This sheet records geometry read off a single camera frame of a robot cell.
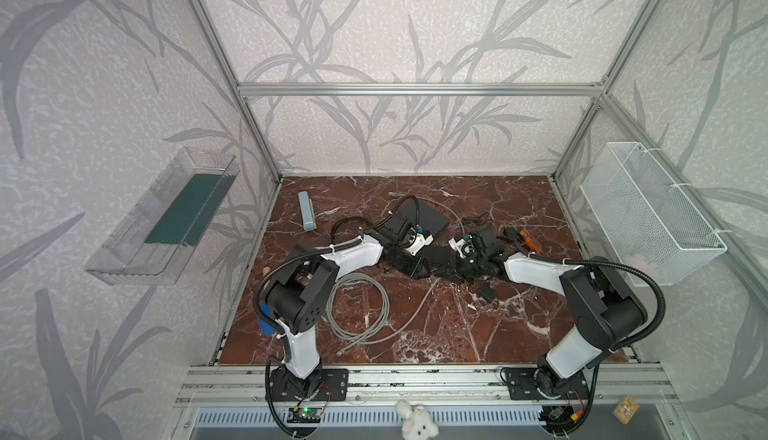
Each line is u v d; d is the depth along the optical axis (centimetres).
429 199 114
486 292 89
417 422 66
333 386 74
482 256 74
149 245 63
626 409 69
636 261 72
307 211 104
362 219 107
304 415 72
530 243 100
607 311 46
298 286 50
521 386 73
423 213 108
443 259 81
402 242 79
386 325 83
